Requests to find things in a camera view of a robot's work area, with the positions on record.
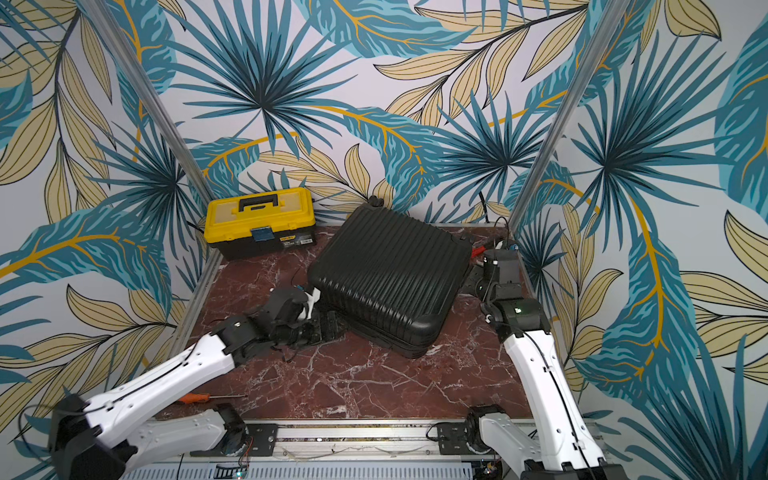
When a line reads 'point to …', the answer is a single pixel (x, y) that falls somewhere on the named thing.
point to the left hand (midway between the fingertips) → (321, 332)
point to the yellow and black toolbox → (252, 223)
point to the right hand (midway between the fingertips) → (454, 290)
